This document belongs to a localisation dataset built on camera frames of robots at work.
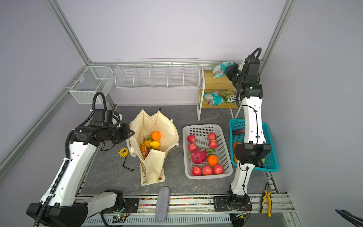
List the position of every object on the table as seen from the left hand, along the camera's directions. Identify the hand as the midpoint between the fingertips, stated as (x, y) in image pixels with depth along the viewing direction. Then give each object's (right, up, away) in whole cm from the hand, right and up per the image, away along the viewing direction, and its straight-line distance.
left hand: (134, 134), depth 71 cm
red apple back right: (+44, -4, +25) cm, 51 cm away
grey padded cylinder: (+14, -36, +1) cm, 39 cm away
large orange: (+42, -17, +13) cm, 47 cm away
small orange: (+7, -3, +18) cm, 19 cm away
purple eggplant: (+64, -2, +28) cm, 70 cm away
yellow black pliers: (+71, -33, +6) cm, 79 cm away
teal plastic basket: (+63, -4, +29) cm, 70 cm away
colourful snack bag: (+1, -12, +13) cm, 17 cm away
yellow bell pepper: (+46, -9, -14) cm, 49 cm away
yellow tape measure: (-14, -14, +20) cm, 29 cm away
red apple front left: (+32, -22, +10) cm, 40 cm away
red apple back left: (+30, -6, +24) cm, 38 cm away
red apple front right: (+45, -21, +9) cm, 51 cm away
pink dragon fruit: (+34, -14, +12) cm, 39 cm away
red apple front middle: (+38, -22, +9) cm, 45 cm away
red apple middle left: (+30, -11, +19) cm, 37 cm away
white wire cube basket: (-42, +36, +29) cm, 62 cm away
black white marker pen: (+4, +16, +48) cm, 51 cm away
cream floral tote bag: (+8, -19, +6) cm, 22 cm away
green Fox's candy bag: (+58, +25, +31) cm, 70 cm away
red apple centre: (+44, -8, +20) cm, 49 cm away
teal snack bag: (+46, +22, +28) cm, 58 cm away
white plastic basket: (+49, -12, +15) cm, 53 cm away
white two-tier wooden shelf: (+40, +30, +16) cm, 52 cm away
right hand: (+47, +35, +2) cm, 59 cm away
